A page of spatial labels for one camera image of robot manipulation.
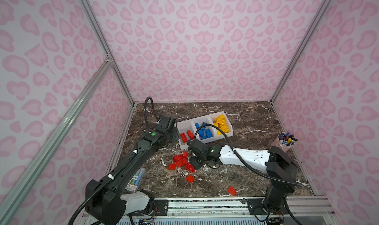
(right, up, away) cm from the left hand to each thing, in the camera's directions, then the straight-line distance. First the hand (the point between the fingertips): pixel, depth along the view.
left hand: (175, 134), depth 81 cm
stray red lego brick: (+8, -25, +2) cm, 27 cm away
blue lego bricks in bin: (+17, -2, +19) cm, 26 cm away
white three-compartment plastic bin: (+5, 0, +20) cm, 21 cm away
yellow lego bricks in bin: (+29, +5, +21) cm, 36 cm away
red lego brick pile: (+2, -17, +8) cm, 19 cm away
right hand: (+11, -16, +3) cm, 19 cm away
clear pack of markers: (-21, -26, +1) cm, 34 cm away
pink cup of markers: (+61, -4, +2) cm, 62 cm away
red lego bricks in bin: (+4, -5, +17) cm, 18 cm away
